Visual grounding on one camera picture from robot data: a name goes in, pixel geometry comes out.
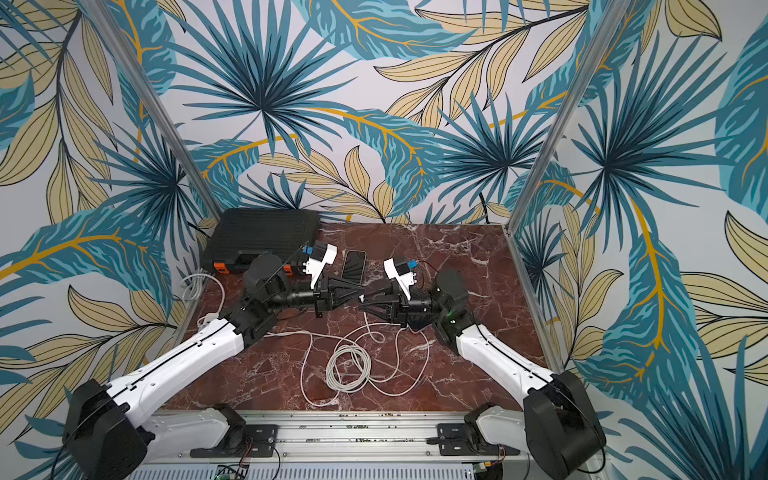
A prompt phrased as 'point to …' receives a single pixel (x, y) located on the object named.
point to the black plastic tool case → (240, 232)
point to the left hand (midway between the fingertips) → (361, 296)
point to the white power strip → (206, 319)
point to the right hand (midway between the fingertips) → (345, 324)
